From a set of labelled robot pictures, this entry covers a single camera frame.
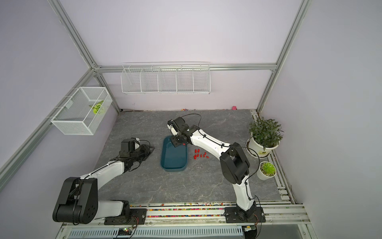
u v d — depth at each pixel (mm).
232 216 737
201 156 961
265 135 813
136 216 728
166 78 995
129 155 708
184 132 661
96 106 811
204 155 962
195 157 944
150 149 861
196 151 973
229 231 707
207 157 946
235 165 500
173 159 897
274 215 755
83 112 828
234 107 1240
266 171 792
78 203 420
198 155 964
